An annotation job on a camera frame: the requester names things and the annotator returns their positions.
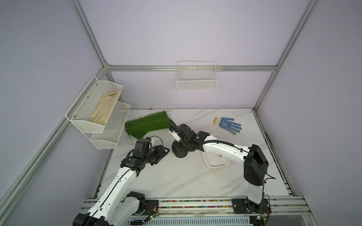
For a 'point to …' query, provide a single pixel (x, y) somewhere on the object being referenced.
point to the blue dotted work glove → (225, 123)
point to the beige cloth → (100, 114)
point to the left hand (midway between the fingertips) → (167, 154)
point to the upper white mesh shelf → (91, 110)
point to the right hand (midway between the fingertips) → (178, 143)
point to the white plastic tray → (214, 160)
